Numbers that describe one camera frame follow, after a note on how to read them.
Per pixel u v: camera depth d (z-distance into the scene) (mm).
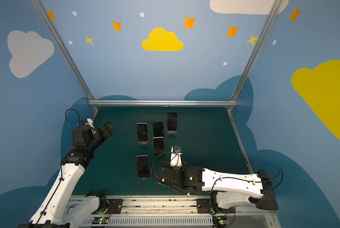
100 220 708
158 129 1028
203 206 732
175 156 574
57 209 404
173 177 488
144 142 993
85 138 552
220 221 711
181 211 734
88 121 675
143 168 952
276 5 692
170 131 1046
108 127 675
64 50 843
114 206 747
